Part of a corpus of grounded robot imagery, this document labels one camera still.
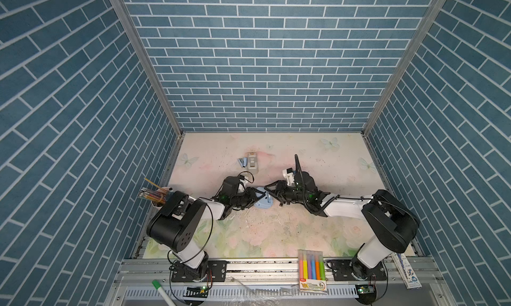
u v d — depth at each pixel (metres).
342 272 0.74
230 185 0.74
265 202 0.86
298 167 0.73
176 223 0.46
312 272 0.73
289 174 0.83
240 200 0.80
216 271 0.74
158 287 0.70
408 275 0.72
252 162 1.05
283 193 0.76
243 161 1.05
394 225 0.46
